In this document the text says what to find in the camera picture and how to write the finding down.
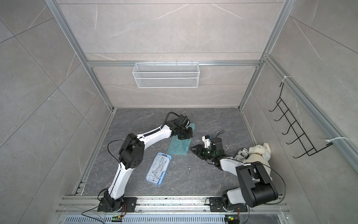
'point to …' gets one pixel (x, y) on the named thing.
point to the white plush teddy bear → (261, 154)
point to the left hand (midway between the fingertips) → (195, 134)
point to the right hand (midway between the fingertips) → (192, 150)
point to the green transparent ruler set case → (178, 147)
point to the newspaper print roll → (243, 154)
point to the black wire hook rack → (309, 149)
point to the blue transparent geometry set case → (156, 173)
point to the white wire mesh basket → (166, 75)
